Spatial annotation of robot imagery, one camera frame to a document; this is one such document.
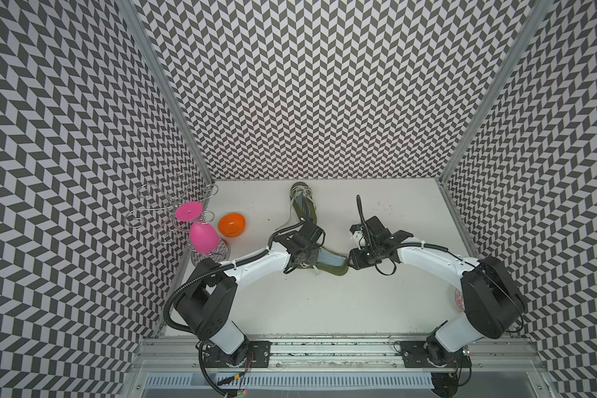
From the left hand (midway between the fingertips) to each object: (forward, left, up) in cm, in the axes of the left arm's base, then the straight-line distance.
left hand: (307, 252), depth 88 cm
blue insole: (0, -8, -5) cm, 10 cm away
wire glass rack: (+25, +52, -1) cm, 58 cm away
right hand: (-5, -16, -1) cm, 17 cm away
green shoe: (-4, -10, -6) cm, 12 cm away
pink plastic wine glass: (-3, +32, +15) cm, 35 cm away
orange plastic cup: (+13, +30, -1) cm, 33 cm away
